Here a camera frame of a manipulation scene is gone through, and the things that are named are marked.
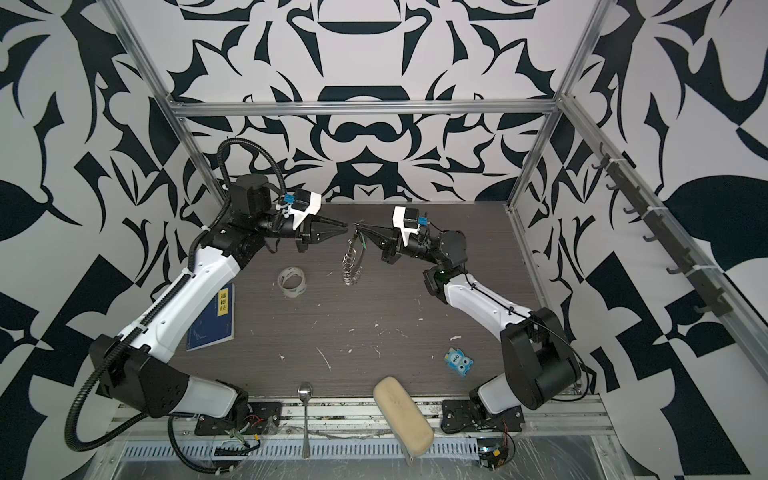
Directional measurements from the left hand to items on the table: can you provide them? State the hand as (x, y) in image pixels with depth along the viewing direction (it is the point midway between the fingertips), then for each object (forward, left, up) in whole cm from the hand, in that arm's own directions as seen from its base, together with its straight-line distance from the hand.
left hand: (349, 218), depth 64 cm
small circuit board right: (-39, -32, -40) cm, 64 cm away
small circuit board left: (-37, +31, -42) cm, 64 cm away
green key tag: (-3, -3, -4) cm, 6 cm away
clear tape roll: (+8, +22, -38) cm, 45 cm away
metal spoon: (-25, +14, -38) cm, 47 cm away
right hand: (-3, -2, 0) cm, 4 cm away
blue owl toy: (-18, -27, -38) cm, 50 cm away
